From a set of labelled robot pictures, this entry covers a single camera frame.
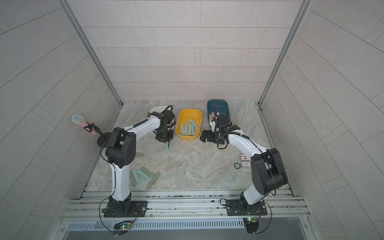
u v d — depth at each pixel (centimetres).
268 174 43
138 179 80
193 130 99
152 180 80
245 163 85
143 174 81
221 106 107
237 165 85
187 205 73
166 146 91
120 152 53
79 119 76
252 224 68
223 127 69
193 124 103
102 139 92
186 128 101
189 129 99
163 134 81
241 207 64
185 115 106
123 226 65
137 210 71
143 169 84
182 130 99
